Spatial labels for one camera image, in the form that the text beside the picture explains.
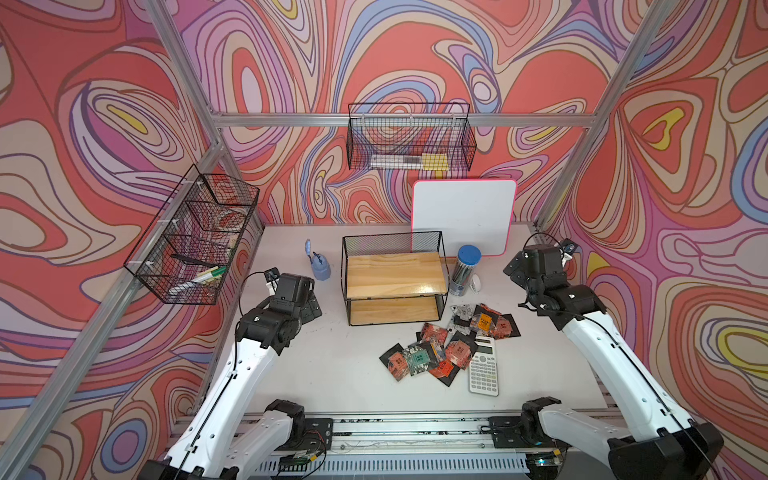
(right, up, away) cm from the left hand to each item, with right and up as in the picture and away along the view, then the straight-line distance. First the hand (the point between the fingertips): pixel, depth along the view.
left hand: (298, 308), depth 76 cm
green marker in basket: (-19, +9, -5) cm, 22 cm away
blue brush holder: (+1, +11, +22) cm, 24 cm away
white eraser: (+53, +4, +22) cm, 58 cm away
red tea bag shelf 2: (+44, -15, +10) cm, 48 cm away
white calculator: (+51, -19, +8) cm, 55 cm away
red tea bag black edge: (+26, -17, +8) cm, 32 cm away
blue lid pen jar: (+47, +13, +10) cm, 50 cm away
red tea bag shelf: (+37, -10, +13) cm, 40 cm away
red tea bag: (+60, -9, +15) cm, 63 cm away
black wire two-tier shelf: (+25, +7, +11) cm, 29 cm away
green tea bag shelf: (+32, -16, +8) cm, 37 cm away
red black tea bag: (+40, -19, +8) cm, 45 cm away
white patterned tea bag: (+47, -5, +17) cm, 50 cm away
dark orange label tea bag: (+53, -7, +15) cm, 56 cm away
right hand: (+60, +8, 0) cm, 61 cm away
